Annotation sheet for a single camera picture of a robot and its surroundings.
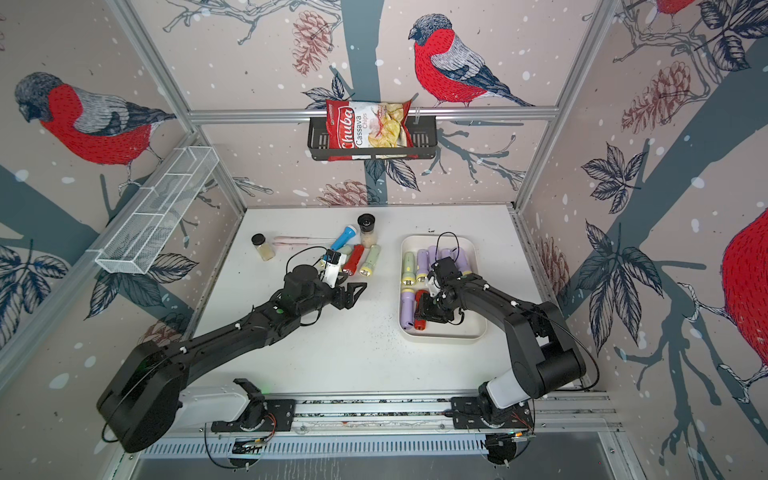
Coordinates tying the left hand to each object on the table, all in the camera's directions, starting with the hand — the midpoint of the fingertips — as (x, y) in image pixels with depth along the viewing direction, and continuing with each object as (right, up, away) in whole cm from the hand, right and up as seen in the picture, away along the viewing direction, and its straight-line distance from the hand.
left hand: (362, 276), depth 81 cm
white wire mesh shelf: (-54, +10, -10) cm, 56 cm away
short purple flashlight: (+22, +4, +22) cm, 32 cm away
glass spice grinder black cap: (0, +13, +19) cm, 24 cm away
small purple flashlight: (+19, +1, +19) cm, 27 cm away
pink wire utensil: (-27, +9, +26) cm, 39 cm away
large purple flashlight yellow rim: (+13, -11, +8) cm, 19 cm away
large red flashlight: (+17, -14, +5) cm, 23 cm away
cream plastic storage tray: (+17, +4, +22) cm, 28 cm away
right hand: (+17, -13, +7) cm, 22 cm away
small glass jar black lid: (-36, +6, +20) cm, 42 cm away
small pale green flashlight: (+14, -3, +14) cm, 20 cm away
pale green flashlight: (0, 0, +18) cm, 18 cm away
